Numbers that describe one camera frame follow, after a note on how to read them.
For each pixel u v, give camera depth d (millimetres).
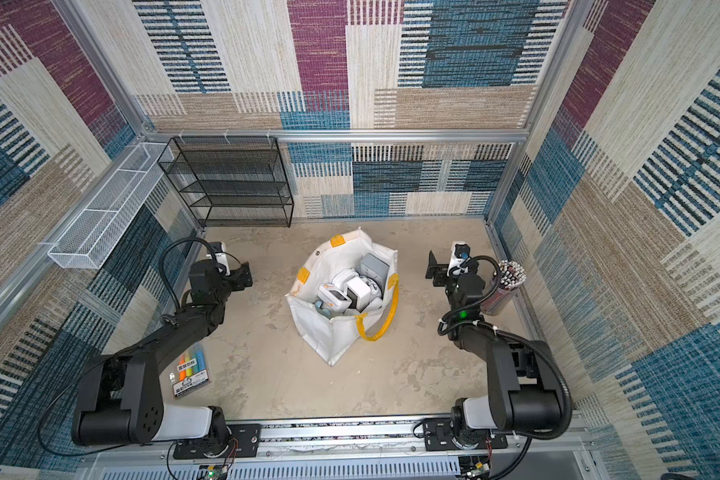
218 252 772
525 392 434
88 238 714
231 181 1095
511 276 813
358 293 851
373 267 893
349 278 912
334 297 851
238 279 798
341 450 729
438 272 784
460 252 729
